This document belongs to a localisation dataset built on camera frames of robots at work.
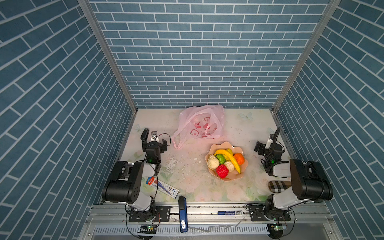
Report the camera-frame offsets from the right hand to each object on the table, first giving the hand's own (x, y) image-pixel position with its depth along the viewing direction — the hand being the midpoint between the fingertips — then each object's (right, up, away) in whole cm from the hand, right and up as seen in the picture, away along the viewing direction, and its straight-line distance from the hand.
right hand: (265, 141), depth 94 cm
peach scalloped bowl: (-21, -18, -9) cm, 30 cm away
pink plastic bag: (-41, +12, +18) cm, 47 cm away
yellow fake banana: (-28, -5, -7) cm, 30 cm away
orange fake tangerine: (-19, -9, -9) cm, 23 cm away
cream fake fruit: (-34, -10, -12) cm, 38 cm away
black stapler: (-79, +4, +7) cm, 80 cm away
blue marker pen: (-26, -33, -20) cm, 47 cm away
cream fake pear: (-24, -13, -10) cm, 29 cm away
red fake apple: (-30, -14, -15) cm, 36 cm away
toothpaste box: (-62, -24, -13) cm, 67 cm away
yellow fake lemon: (-23, -6, -1) cm, 23 cm away
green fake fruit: (-29, -9, -7) cm, 31 cm away
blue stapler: (-50, -32, -22) cm, 64 cm away
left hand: (-70, +1, -1) cm, 70 cm away
